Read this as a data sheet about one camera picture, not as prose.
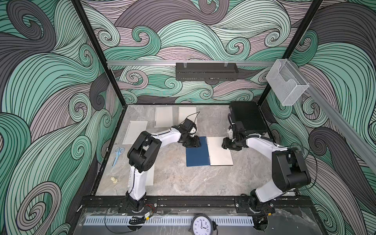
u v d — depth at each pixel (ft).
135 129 3.43
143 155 1.67
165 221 2.29
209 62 3.09
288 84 2.56
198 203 2.44
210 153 3.01
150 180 2.68
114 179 2.58
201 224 2.16
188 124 2.56
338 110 2.04
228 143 2.74
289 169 1.48
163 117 3.59
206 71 3.01
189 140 2.68
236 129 2.42
